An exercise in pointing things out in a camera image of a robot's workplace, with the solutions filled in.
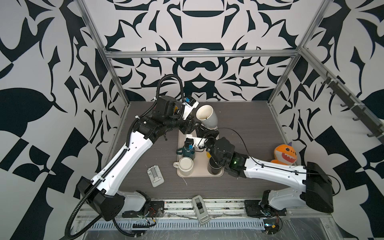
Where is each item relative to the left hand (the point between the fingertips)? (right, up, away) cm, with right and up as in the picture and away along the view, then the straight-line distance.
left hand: (197, 116), depth 67 cm
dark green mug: (-5, -19, +16) cm, 25 cm away
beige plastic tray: (+2, -30, +20) cm, 36 cm away
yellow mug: (+4, -16, -5) cm, 17 cm away
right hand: (+3, -2, +1) cm, 4 cm away
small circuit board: (+35, -52, +4) cm, 62 cm away
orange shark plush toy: (+49, -21, +17) cm, 56 cm away
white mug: (-6, -26, +14) cm, 30 cm away
